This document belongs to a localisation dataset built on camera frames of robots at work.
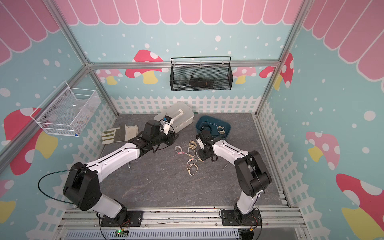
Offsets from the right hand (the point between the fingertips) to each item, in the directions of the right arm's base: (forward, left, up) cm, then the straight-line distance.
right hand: (204, 153), depth 93 cm
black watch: (0, 0, +23) cm, 23 cm away
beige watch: (+19, -13, -2) cm, 23 cm away
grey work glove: (+19, +60, -3) cm, 62 cm away
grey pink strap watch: (+2, +15, -2) cm, 16 cm away
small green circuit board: (-40, +43, -6) cm, 59 cm away
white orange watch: (-3, +9, -2) cm, 10 cm away
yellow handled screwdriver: (-7, -13, -3) cm, 15 cm away
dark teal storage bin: (+27, -8, -2) cm, 29 cm away
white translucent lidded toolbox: (+26, +17, +9) cm, 32 cm away
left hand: (+4, +17, +14) cm, 22 cm away
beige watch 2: (+8, +7, -2) cm, 11 cm away
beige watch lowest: (-9, +10, -2) cm, 14 cm away
